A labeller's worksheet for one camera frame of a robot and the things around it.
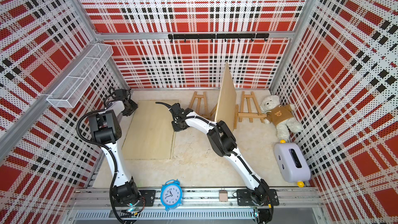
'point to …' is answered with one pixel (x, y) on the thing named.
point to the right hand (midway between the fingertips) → (179, 127)
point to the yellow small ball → (300, 184)
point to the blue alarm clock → (171, 194)
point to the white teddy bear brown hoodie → (280, 115)
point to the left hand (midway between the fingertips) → (138, 106)
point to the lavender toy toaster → (292, 162)
